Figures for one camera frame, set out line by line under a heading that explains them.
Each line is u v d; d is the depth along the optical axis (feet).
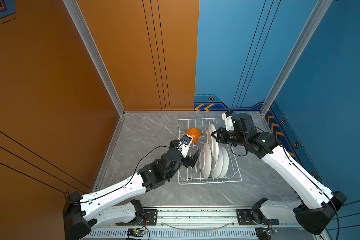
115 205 1.51
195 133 3.25
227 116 2.11
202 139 2.99
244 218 2.38
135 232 2.31
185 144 1.89
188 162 2.01
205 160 2.54
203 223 2.37
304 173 1.36
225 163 2.48
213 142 2.33
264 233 2.32
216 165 2.59
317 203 1.24
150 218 2.43
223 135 2.00
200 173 2.72
